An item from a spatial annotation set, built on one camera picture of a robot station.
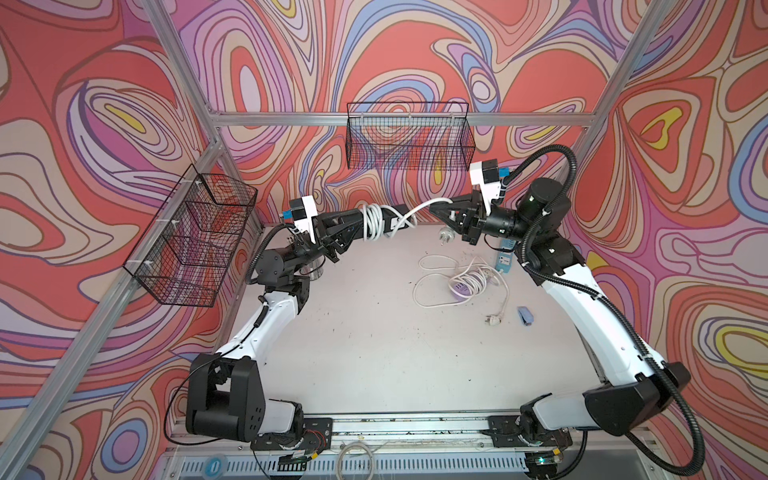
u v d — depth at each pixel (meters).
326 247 0.58
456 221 0.57
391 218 0.62
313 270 0.99
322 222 0.59
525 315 0.92
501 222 0.53
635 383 0.39
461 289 0.94
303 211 0.53
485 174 0.49
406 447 0.73
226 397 0.42
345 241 0.61
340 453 0.70
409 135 0.96
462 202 0.54
